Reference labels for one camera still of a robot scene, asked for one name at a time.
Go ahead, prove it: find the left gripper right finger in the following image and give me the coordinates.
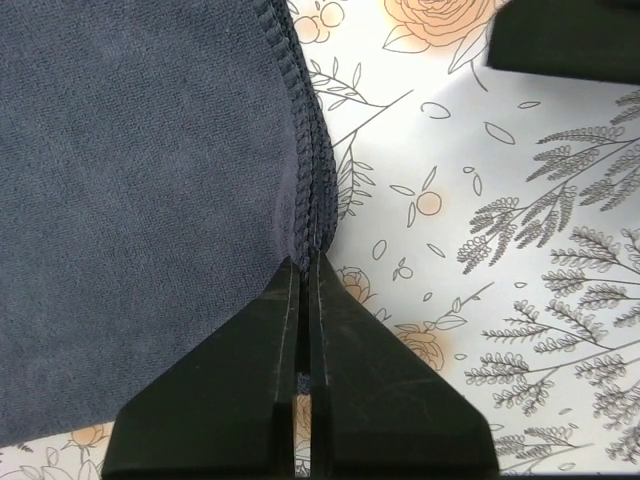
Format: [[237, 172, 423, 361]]
[[307, 254, 499, 475]]

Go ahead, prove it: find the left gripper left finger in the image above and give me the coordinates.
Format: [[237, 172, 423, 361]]
[[102, 259, 300, 475]]

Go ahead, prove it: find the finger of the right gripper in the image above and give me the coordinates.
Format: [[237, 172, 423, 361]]
[[486, 0, 639, 84]]

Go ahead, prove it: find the grey blue towel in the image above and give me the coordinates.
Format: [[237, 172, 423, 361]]
[[1, 1, 338, 446]]

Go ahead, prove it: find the floral table mat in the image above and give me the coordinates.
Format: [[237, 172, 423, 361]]
[[1, 1, 639, 479]]

